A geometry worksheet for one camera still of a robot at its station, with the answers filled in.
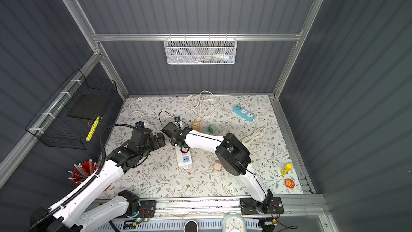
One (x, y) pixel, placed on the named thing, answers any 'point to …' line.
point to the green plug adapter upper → (212, 129)
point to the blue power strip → (243, 114)
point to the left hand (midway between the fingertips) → (158, 140)
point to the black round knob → (191, 226)
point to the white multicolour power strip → (184, 159)
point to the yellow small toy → (288, 167)
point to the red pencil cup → (83, 171)
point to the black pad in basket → (88, 106)
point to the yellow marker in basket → (93, 129)
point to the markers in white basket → (214, 58)
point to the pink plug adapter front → (218, 166)
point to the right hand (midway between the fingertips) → (180, 136)
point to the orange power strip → (196, 125)
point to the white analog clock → (233, 223)
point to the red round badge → (289, 183)
